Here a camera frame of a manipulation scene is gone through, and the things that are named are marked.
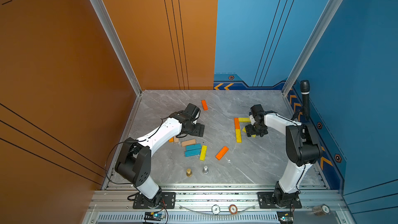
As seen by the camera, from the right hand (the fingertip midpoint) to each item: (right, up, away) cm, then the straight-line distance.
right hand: (253, 132), depth 98 cm
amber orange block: (-44, +5, -41) cm, 60 cm away
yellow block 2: (-10, -1, -2) cm, 10 cm away
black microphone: (+21, +24, -19) cm, 37 cm away
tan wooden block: (-41, -5, -5) cm, 42 cm away
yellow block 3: (-7, +2, -3) cm, 8 cm away
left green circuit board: (-55, -34, -27) cm, 70 cm away
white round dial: (-26, -31, -27) cm, 48 cm away
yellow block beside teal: (-32, -10, -10) cm, 35 cm away
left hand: (-35, +4, -9) cm, 37 cm away
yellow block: (-4, +8, +5) cm, 10 cm away
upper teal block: (-36, -7, -6) cm, 37 cm away
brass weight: (-39, -18, -19) cm, 47 cm away
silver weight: (-31, -17, -17) cm, 39 cm away
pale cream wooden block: (-49, -4, -4) cm, 49 cm away
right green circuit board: (+6, -34, -27) cm, 44 cm away
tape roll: (+19, -27, -32) cm, 46 cm away
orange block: (-31, +18, +15) cm, 39 cm away
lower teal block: (-38, -10, -9) cm, 41 cm away
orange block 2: (-10, +5, +5) cm, 12 cm away
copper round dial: (-18, -31, -27) cm, 44 cm away
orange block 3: (-21, -10, -10) cm, 26 cm away
